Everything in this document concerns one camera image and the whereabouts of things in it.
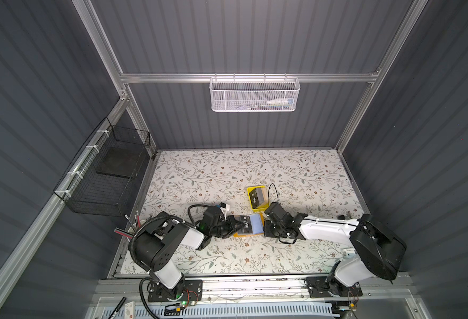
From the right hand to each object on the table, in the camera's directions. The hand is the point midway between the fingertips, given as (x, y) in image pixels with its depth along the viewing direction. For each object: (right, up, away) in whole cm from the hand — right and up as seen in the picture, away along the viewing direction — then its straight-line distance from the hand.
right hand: (265, 231), depth 89 cm
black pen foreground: (-55, -22, -18) cm, 62 cm away
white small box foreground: (-51, -22, -19) cm, 58 cm away
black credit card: (-8, +2, 0) cm, 8 cm away
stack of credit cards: (-2, +15, +5) cm, 16 cm away
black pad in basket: (-59, +31, -11) cm, 67 cm away
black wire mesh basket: (-64, +25, -15) cm, 70 cm away
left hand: (-9, +3, -2) cm, 9 cm away
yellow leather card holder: (-3, +3, 0) cm, 4 cm away
